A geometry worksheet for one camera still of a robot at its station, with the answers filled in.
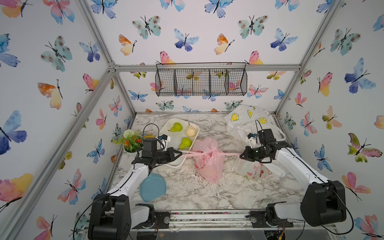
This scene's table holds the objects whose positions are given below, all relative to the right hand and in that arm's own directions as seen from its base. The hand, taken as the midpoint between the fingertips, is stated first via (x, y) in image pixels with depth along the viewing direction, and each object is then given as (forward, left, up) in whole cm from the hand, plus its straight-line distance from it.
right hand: (243, 155), depth 84 cm
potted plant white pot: (+3, +62, +5) cm, 62 cm away
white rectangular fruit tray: (+21, +38, -13) cm, 46 cm away
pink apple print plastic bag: (-5, +19, +2) cm, 20 cm away
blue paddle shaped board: (-16, +50, -12) cm, 54 cm away
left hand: (-1, +34, +2) cm, 34 cm away
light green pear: (+23, +42, -7) cm, 48 cm away
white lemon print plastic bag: (+30, -5, -4) cm, 31 cm away
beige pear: (+20, +32, -7) cm, 38 cm away
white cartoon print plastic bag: (-7, -6, -4) cm, 10 cm away
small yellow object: (+18, +61, -12) cm, 65 cm away
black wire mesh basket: (+44, +26, +18) cm, 54 cm away
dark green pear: (+11, +34, -6) cm, 36 cm away
